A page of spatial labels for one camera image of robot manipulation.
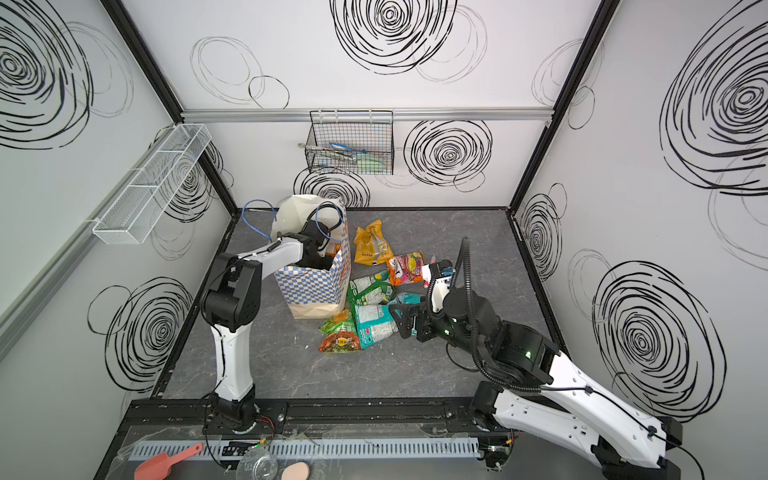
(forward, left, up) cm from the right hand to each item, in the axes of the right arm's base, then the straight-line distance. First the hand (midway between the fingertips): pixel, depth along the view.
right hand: (401, 306), depth 62 cm
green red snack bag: (+3, +17, -23) cm, 29 cm away
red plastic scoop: (-27, +53, -25) cm, 65 cm away
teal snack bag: (+7, +8, -24) cm, 26 cm away
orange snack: (+27, -2, -25) cm, 37 cm away
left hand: (+28, +25, -29) cm, 47 cm away
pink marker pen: (+33, -12, -29) cm, 45 cm away
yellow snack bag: (+36, +10, -25) cm, 45 cm away
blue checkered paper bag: (+11, +23, -14) cm, 29 cm away
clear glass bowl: (-26, +33, -29) cm, 51 cm away
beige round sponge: (-27, +23, -27) cm, 45 cm away
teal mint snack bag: (+15, -3, -26) cm, 30 cm away
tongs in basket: (+51, +20, +5) cm, 55 cm away
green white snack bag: (+18, +10, -25) cm, 32 cm away
